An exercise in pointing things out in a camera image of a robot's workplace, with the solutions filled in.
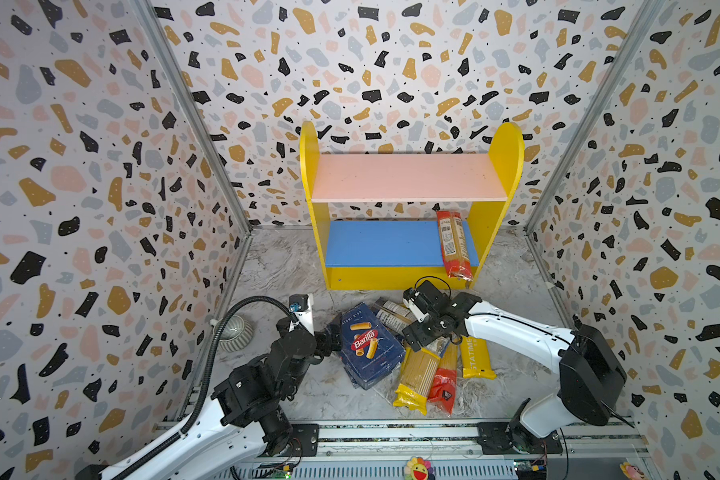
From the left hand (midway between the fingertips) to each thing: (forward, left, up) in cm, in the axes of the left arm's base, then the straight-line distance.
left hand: (326, 312), depth 69 cm
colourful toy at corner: (-30, -70, -22) cm, 79 cm away
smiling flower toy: (-28, -21, -23) cm, 42 cm away
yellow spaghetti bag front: (-8, -23, -19) cm, 31 cm away
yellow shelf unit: (+27, -22, -12) cm, 37 cm away
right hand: (+4, -22, -16) cm, 28 cm away
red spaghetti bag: (+28, -37, -8) cm, 47 cm away
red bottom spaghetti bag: (-11, -30, -21) cm, 38 cm away
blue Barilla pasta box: (-1, -10, -17) cm, 19 cm away
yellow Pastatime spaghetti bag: (-4, -40, -23) cm, 47 cm away
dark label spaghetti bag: (+8, -17, -18) cm, 27 cm away
